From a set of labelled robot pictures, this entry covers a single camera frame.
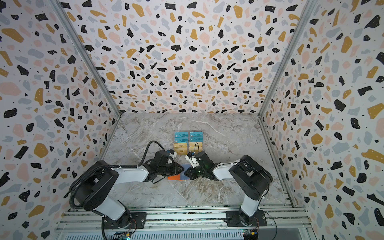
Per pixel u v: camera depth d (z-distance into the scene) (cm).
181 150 97
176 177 83
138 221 73
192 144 97
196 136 97
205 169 73
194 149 97
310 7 71
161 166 74
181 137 97
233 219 75
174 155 86
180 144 97
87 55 86
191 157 82
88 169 90
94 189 44
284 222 75
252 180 48
